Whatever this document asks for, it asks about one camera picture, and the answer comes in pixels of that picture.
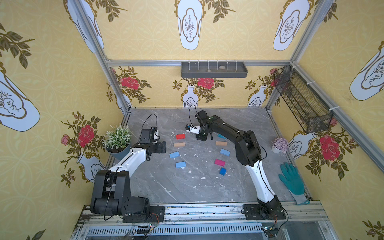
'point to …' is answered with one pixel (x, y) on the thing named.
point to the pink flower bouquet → (280, 144)
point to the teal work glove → (294, 183)
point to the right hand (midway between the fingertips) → (198, 136)
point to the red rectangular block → (180, 136)
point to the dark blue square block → (222, 171)
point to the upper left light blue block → (174, 154)
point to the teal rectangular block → (221, 136)
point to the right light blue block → (224, 151)
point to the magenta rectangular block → (219, 162)
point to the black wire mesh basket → (300, 101)
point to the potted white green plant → (117, 143)
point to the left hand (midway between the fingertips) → (159, 144)
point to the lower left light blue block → (180, 164)
